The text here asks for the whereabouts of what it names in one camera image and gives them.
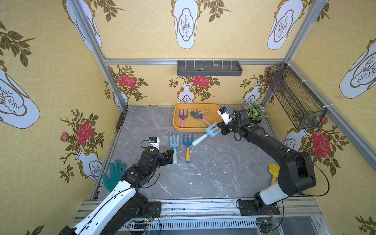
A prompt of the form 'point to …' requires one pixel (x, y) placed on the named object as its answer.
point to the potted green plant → (256, 112)
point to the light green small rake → (203, 125)
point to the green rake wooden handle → (196, 113)
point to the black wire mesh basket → (304, 109)
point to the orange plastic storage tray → (193, 125)
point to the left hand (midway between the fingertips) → (168, 151)
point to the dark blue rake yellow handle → (188, 149)
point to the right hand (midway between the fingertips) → (218, 124)
